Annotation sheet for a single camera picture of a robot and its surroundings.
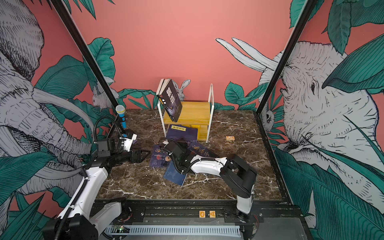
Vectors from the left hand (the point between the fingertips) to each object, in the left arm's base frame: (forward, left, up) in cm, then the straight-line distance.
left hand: (143, 148), depth 78 cm
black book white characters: (+22, -15, +14) cm, 30 cm away
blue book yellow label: (+13, -17, -3) cm, 22 cm away
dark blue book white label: (-9, -15, -16) cm, 24 cm away
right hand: (+8, -20, 0) cm, 22 cm away
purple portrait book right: (+8, -28, -15) cm, 33 cm away
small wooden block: (+16, -54, -17) cm, 59 cm away
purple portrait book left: (+2, -5, -17) cm, 17 cm away
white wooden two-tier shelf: (+26, -32, -1) cm, 41 cm away
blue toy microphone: (+24, +17, +6) cm, 30 cm away
